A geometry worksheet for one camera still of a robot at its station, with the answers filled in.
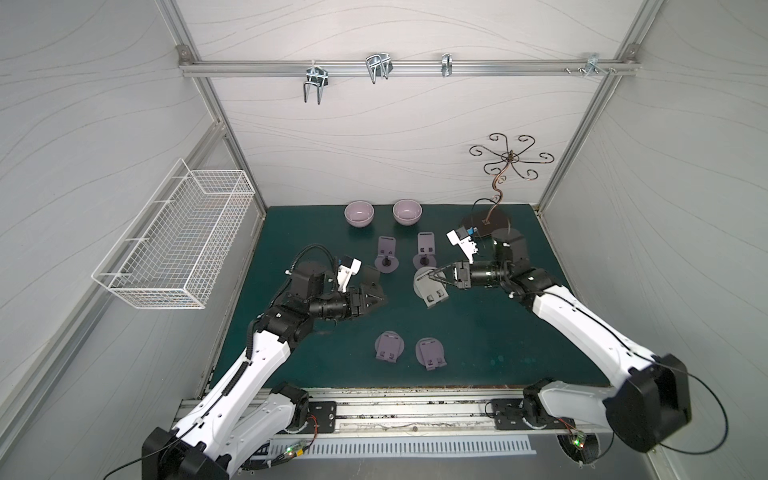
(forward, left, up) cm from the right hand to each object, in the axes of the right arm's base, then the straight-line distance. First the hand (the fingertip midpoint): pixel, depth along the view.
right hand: (430, 276), depth 72 cm
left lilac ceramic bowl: (+41, +25, -21) cm, 52 cm away
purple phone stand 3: (-9, +10, -24) cm, 28 cm away
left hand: (-7, +11, -2) cm, 13 cm away
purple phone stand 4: (-10, -2, -25) cm, 27 cm away
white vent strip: (-34, +32, -23) cm, 52 cm away
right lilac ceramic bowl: (+43, +6, -21) cm, 49 cm away
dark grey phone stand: (+8, +16, -17) cm, 25 cm away
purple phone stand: (+21, -1, -18) cm, 28 cm away
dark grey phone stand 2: (-4, -1, -1) cm, 4 cm away
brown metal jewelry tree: (+39, -26, -22) cm, 52 cm away
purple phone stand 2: (+21, +13, -25) cm, 35 cm away
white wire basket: (+1, +61, +7) cm, 61 cm away
